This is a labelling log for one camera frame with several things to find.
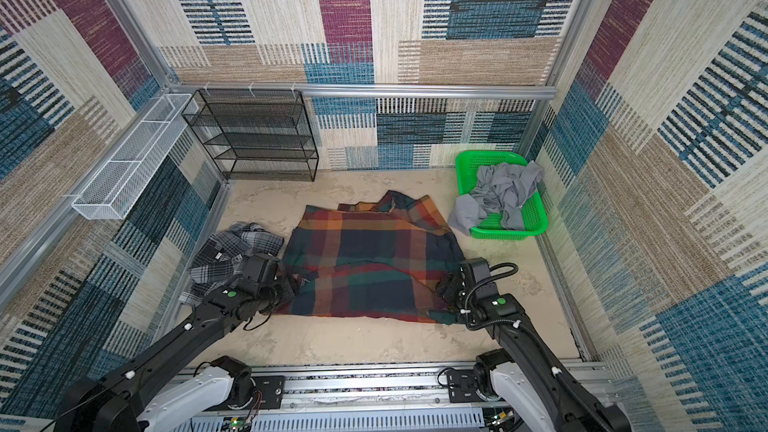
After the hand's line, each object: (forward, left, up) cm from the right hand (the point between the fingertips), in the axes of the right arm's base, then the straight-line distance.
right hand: (445, 295), depth 83 cm
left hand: (+4, +42, +2) cm, 42 cm away
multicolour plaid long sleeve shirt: (+15, +19, -5) cm, 24 cm away
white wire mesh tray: (+15, +79, +29) cm, 86 cm away
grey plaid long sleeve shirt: (+15, +67, -2) cm, 69 cm away
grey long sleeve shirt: (+36, -24, +2) cm, 44 cm away
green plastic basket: (+25, -19, -3) cm, 31 cm away
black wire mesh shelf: (+57, +62, +13) cm, 85 cm away
